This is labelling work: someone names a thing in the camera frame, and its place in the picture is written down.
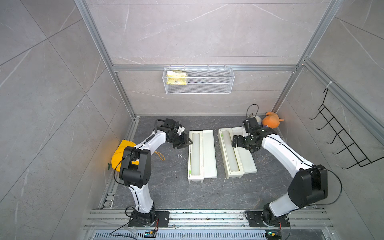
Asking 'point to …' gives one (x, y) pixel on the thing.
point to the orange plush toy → (272, 120)
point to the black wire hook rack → (350, 146)
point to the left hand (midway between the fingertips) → (191, 141)
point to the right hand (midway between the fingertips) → (240, 144)
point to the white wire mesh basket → (198, 80)
